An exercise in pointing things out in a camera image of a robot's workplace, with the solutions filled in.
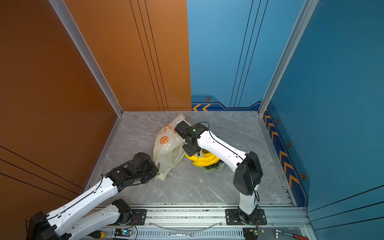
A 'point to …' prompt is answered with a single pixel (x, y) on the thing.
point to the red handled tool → (303, 237)
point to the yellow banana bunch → (208, 159)
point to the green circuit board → (123, 232)
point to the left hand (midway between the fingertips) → (161, 168)
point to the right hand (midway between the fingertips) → (192, 149)
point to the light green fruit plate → (220, 166)
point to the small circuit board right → (253, 233)
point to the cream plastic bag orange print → (168, 147)
